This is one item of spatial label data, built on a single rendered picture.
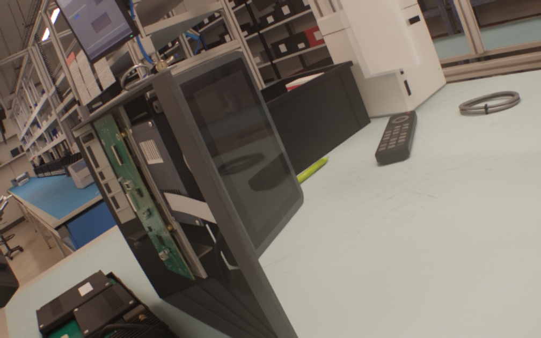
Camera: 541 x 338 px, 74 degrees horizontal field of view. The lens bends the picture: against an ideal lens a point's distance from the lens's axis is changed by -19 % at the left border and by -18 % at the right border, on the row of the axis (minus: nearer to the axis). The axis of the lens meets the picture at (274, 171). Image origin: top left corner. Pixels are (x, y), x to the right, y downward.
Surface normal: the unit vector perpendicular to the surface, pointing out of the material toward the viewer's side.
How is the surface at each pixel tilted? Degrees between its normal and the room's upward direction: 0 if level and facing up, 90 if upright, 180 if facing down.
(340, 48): 90
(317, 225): 0
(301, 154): 90
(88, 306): 0
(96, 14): 101
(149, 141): 90
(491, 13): 90
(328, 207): 0
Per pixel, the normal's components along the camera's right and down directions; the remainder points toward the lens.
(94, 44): -0.29, 0.58
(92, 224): 0.62, -0.03
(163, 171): -0.69, 0.47
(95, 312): -0.38, -0.88
